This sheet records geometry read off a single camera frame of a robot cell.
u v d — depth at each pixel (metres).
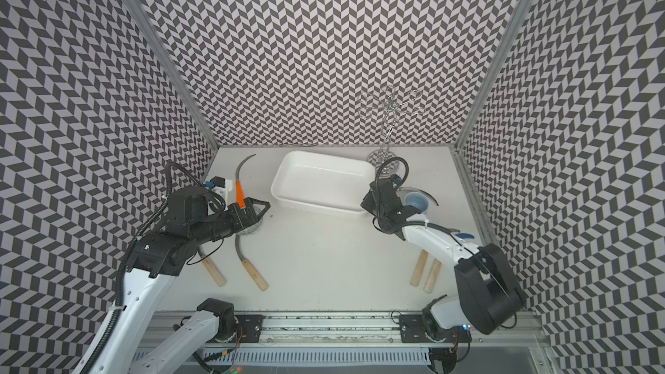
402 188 0.76
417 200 0.96
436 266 0.84
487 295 0.42
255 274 0.82
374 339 0.72
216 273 0.82
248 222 0.59
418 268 0.84
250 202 0.61
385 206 0.66
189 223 0.49
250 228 0.59
